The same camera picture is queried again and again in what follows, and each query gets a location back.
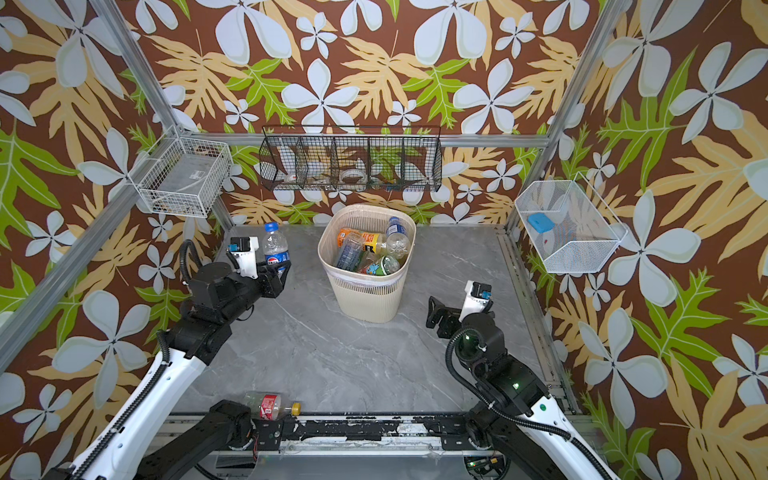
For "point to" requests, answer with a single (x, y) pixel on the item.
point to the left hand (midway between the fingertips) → (279, 258)
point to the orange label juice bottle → (370, 241)
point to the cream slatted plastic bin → (364, 252)
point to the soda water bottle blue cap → (350, 252)
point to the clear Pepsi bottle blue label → (275, 246)
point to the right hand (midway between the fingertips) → (442, 301)
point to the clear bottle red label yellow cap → (269, 405)
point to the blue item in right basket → (541, 222)
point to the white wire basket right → (569, 227)
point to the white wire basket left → (182, 175)
